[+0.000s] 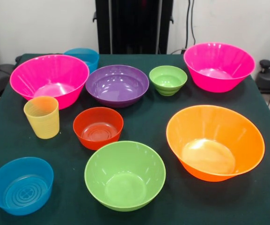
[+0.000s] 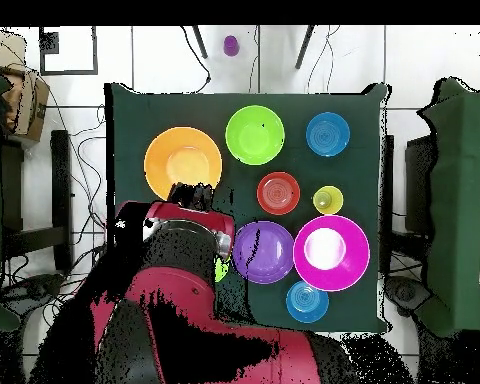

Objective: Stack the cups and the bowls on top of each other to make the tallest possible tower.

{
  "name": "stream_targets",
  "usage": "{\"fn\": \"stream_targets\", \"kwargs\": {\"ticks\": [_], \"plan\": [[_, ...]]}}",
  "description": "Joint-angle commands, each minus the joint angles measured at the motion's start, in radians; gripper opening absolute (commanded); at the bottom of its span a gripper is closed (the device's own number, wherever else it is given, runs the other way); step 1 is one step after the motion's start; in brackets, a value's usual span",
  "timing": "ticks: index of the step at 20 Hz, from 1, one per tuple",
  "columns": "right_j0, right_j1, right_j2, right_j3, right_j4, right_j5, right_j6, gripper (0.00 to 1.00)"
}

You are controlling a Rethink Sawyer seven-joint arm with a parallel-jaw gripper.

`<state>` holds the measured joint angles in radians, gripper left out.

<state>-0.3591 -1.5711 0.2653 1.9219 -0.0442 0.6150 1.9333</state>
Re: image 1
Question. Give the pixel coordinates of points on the red plastic bowl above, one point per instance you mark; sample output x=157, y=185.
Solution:
x=97, y=122

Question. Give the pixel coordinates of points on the small green bowl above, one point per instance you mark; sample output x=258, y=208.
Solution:
x=167, y=80

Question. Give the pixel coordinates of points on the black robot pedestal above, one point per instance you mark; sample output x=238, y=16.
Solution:
x=134, y=28

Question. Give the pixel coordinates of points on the dark green table cloth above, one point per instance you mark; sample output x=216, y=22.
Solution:
x=144, y=122

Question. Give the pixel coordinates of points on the blue plastic bowl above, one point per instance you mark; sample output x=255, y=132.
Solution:
x=20, y=187
x=85, y=55

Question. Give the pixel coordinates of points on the large green bowl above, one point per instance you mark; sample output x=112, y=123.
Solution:
x=125, y=178

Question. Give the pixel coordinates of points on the pink plastic bowl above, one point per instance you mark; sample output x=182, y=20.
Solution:
x=50, y=72
x=219, y=61

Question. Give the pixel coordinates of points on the purple plastic bowl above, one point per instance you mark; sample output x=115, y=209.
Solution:
x=117, y=86

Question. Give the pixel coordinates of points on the yellow plastic cup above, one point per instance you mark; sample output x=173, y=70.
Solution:
x=43, y=124

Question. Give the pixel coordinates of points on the orange plastic bowl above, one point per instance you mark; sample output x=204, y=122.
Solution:
x=214, y=131

